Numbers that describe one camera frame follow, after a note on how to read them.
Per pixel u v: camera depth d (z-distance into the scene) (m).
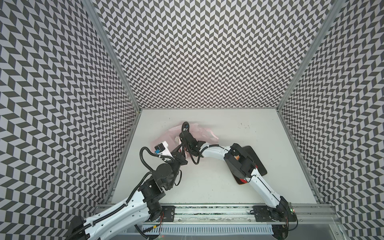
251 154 0.93
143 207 0.51
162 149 0.60
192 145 0.79
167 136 0.85
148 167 0.51
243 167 0.60
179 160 0.62
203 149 0.70
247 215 0.75
